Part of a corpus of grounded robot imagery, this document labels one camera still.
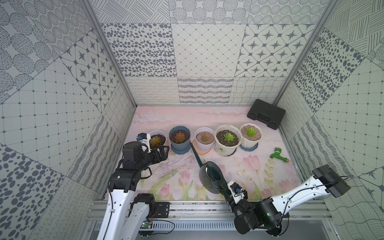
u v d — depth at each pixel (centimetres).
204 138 89
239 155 95
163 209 74
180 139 90
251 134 90
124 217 44
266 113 111
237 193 60
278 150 93
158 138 89
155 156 63
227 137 88
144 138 64
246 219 53
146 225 71
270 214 53
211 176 72
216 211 76
